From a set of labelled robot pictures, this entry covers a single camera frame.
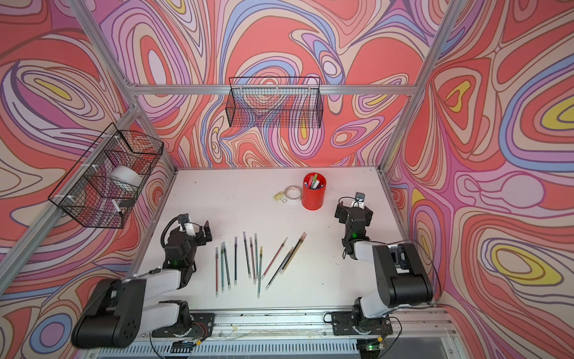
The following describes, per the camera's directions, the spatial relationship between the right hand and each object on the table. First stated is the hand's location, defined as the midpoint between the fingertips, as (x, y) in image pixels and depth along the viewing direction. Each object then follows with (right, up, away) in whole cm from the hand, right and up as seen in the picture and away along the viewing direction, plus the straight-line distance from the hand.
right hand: (354, 208), depth 93 cm
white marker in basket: (-84, +1, -20) cm, 87 cm away
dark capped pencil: (-45, -19, -3) cm, 49 cm away
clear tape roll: (-25, +3, +13) cm, 29 cm away
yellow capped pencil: (-39, -30, -11) cm, 50 cm away
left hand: (-64, -6, -5) cm, 65 cm away
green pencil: (-54, -21, -5) cm, 58 cm away
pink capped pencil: (-33, -20, -4) cm, 39 cm away
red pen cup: (-16, +7, +6) cm, 19 cm away
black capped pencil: (-31, -23, -7) cm, 39 cm away
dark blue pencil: (-50, -29, -11) cm, 58 cm away
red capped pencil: (-41, -26, -8) cm, 49 cm away
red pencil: (-55, -24, -8) cm, 61 cm away
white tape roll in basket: (-82, +13, -19) cm, 85 cm away
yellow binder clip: (-32, +4, +15) cm, 36 cm away
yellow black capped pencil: (-24, -17, -2) cm, 30 cm away
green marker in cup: (-16, +12, +7) cm, 21 cm away
